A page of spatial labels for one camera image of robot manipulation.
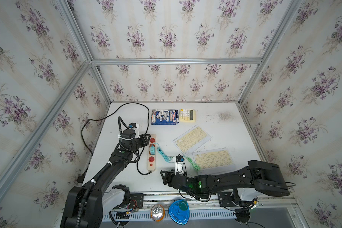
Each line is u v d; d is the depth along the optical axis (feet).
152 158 2.82
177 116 3.55
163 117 3.52
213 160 2.88
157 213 2.01
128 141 2.07
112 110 3.77
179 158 2.22
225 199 2.39
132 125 2.46
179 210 2.06
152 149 2.76
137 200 2.40
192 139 3.21
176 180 1.87
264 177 1.54
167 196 2.50
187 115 3.54
